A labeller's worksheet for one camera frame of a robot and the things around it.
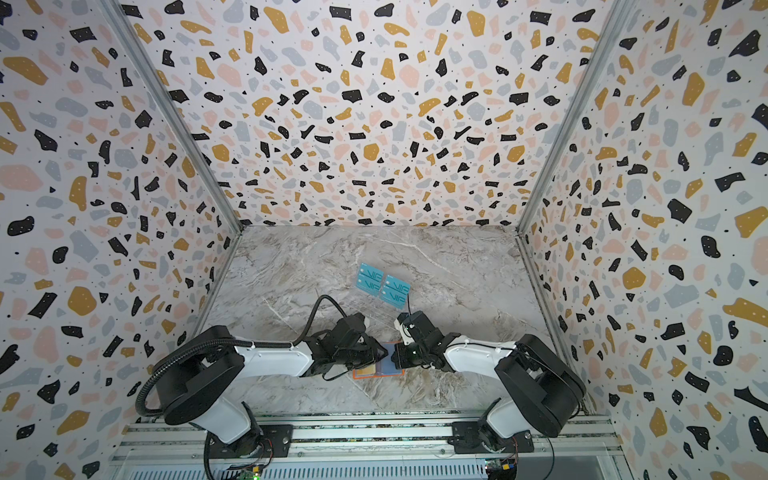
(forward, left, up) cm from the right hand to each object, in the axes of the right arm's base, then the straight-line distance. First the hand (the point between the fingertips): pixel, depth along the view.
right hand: (390, 354), depth 86 cm
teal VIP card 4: (+16, -1, +3) cm, 17 cm away
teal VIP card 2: (+20, +7, +5) cm, 22 cm away
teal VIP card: (+24, +7, +6) cm, 26 cm away
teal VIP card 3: (+20, -1, +6) cm, 21 cm away
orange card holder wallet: (-3, +1, -2) cm, 4 cm away
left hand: (0, -1, +3) cm, 3 cm away
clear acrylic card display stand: (+20, +9, +1) cm, 22 cm away
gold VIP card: (-4, +5, -1) cm, 7 cm away
